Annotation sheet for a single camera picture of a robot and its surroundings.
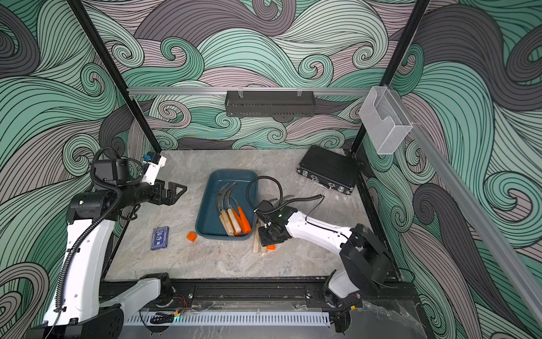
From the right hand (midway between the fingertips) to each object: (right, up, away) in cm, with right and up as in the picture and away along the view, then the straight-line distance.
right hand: (263, 242), depth 81 cm
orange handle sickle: (+3, -2, +1) cm, 4 cm away
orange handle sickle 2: (-8, +5, +6) cm, 11 cm away
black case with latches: (+38, +28, +25) cm, 54 cm away
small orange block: (-30, +1, +6) cm, 31 cm away
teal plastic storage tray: (-24, +5, +8) cm, 26 cm away
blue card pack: (-43, 0, +4) cm, 44 cm away
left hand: (-30, +25, -14) cm, 41 cm away
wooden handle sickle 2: (-18, +10, +11) cm, 23 cm away
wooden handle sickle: (-3, -2, +2) cm, 4 cm away
